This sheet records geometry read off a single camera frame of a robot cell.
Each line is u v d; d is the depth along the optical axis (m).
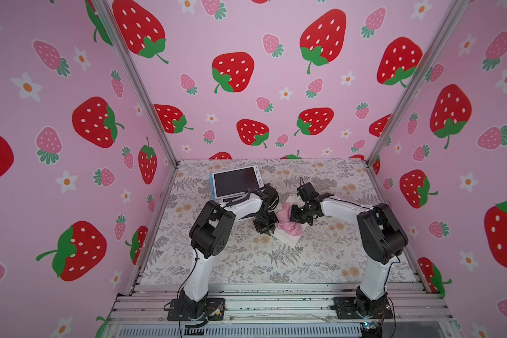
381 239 0.50
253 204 0.67
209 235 0.54
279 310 0.75
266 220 0.86
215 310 0.72
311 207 0.73
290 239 0.90
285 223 0.92
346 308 0.73
